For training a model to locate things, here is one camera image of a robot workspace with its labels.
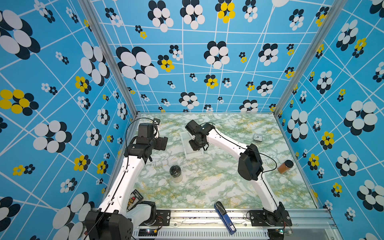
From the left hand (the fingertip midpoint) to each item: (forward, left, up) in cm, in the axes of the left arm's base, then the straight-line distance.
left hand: (156, 136), depth 80 cm
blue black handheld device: (-35, -36, -19) cm, 53 cm away
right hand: (+4, -22, -15) cm, 27 cm away
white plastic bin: (0, -17, -18) cm, 25 cm away
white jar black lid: (-15, -11, -11) cm, 21 cm away
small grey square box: (+13, -64, -19) cm, 68 cm away
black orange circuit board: (-26, +11, -20) cm, 34 cm away
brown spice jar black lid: (-11, -72, -14) cm, 74 cm away
